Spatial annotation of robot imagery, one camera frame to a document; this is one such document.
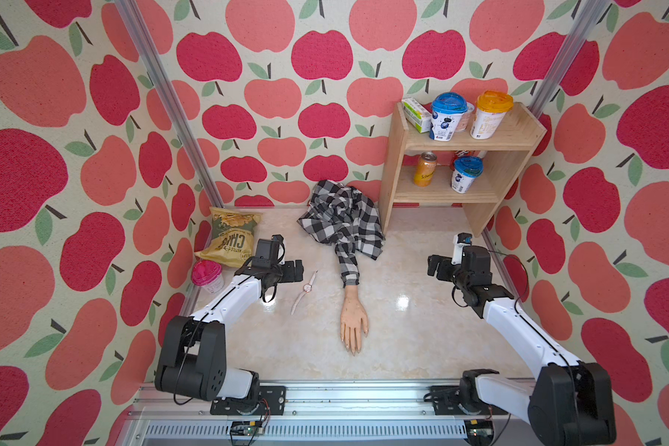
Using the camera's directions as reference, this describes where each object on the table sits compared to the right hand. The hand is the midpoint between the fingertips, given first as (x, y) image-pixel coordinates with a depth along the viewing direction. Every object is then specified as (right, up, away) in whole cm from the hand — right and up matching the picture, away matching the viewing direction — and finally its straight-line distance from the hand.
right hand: (446, 265), depth 86 cm
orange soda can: (-5, +31, +7) cm, 32 cm away
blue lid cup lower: (+8, +32, +4) cm, 33 cm away
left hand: (-49, -3, +4) cm, 50 cm away
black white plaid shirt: (-30, +17, +27) cm, 44 cm away
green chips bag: (-73, +9, +15) cm, 75 cm away
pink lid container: (-76, -3, +2) cm, 77 cm away
